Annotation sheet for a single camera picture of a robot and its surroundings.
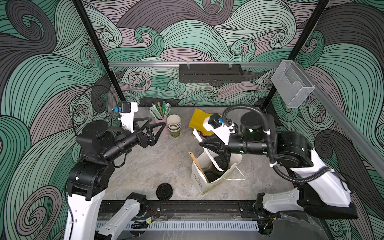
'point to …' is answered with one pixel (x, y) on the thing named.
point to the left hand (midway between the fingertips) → (157, 119)
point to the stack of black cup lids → (164, 191)
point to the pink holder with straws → (159, 113)
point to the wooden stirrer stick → (196, 162)
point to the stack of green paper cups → (174, 125)
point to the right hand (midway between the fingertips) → (200, 143)
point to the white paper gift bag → (199, 183)
